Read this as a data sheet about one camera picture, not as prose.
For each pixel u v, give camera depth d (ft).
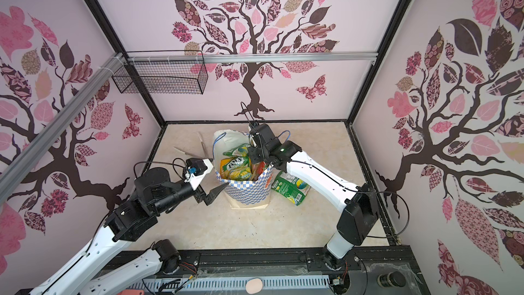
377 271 2.37
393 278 2.05
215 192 1.82
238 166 2.74
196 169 1.62
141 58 2.96
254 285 2.25
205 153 3.44
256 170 2.38
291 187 2.96
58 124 1.99
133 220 1.45
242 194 2.38
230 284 2.29
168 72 3.11
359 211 1.36
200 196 1.90
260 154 1.90
